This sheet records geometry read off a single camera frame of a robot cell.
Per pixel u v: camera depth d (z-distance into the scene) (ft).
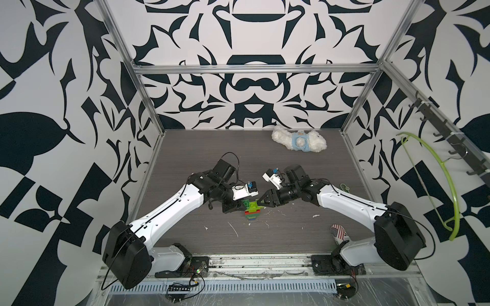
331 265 2.22
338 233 2.61
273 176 2.49
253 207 2.54
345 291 2.34
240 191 2.17
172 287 2.39
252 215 2.76
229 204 2.20
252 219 2.79
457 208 1.89
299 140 3.25
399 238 1.40
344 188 3.16
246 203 2.60
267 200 2.39
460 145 1.82
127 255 1.27
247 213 2.57
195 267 2.42
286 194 2.33
